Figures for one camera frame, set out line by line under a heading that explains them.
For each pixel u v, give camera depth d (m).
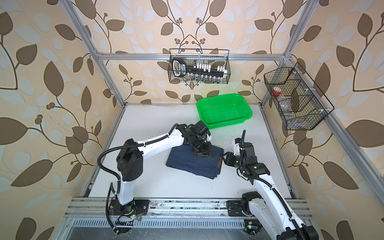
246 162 0.61
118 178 0.54
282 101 0.70
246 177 0.57
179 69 0.86
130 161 0.49
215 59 0.91
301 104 0.73
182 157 0.88
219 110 1.16
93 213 0.74
